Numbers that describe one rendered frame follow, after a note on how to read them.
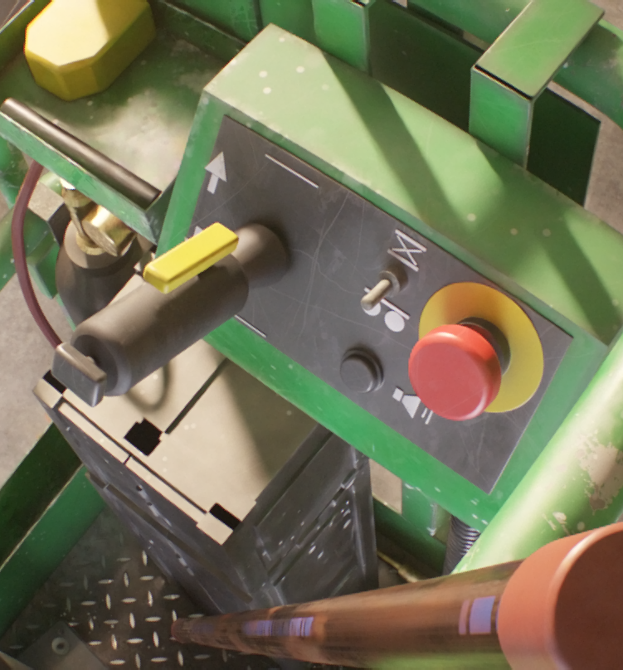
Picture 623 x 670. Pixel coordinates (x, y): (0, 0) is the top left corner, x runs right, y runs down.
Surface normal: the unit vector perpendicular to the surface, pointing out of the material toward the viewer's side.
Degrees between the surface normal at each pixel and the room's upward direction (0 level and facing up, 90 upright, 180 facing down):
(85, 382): 58
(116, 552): 0
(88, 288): 42
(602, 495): 27
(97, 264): 15
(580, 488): 9
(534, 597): 76
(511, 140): 90
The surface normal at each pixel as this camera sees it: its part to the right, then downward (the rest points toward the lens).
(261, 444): -0.05, -0.39
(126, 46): 0.82, 0.51
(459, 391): -0.55, 0.42
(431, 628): -0.98, 0.02
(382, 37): -0.61, 0.74
